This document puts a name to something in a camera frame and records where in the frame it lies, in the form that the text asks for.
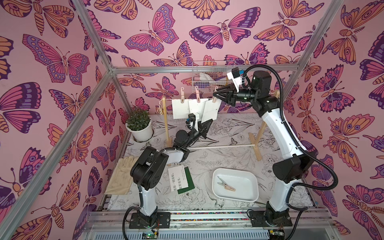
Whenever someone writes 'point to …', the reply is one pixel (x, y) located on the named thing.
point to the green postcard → (190, 181)
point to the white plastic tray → (246, 183)
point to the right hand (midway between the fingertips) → (216, 91)
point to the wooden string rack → (255, 141)
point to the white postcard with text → (177, 178)
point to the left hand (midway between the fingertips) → (214, 120)
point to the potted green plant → (139, 122)
